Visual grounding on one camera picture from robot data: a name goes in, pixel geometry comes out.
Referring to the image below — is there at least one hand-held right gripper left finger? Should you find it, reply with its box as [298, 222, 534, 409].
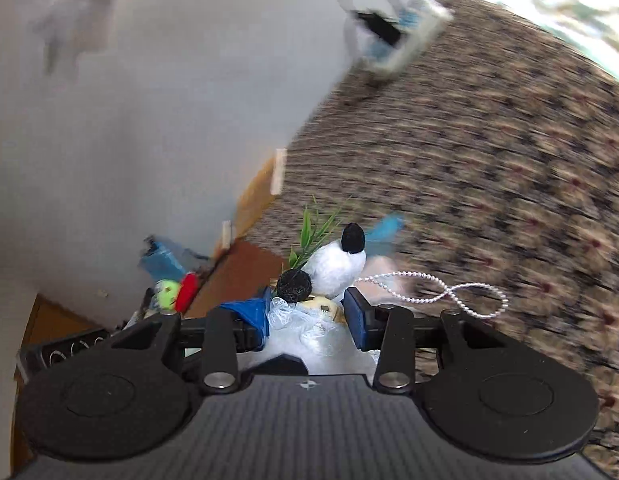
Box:
[110, 287, 273, 395]

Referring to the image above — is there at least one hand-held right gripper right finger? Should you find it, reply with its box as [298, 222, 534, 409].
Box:
[343, 287, 507, 395]

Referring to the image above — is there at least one clear plastic wrap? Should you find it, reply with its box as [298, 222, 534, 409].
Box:
[267, 297, 380, 376]

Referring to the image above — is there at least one brown cardboard box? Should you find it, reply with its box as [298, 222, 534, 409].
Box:
[182, 237, 290, 321]

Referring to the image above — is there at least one white bead string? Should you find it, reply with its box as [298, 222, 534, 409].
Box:
[359, 270, 509, 318]

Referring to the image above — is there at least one green plastic plant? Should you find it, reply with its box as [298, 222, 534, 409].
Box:
[288, 205, 347, 268]

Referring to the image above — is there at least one blue box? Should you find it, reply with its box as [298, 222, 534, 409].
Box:
[142, 235, 190, 281]

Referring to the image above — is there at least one yellow book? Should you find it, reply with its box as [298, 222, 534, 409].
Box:
[234, 149, 289, 241]

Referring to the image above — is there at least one black charger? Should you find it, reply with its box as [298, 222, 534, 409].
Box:
[357, 10, 403, 46]

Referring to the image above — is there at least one white power strip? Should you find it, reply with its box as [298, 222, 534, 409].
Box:
[362, 0, 453, 76]

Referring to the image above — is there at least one pale striped blanket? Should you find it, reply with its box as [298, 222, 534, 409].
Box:
[479, 0, 619, 76]

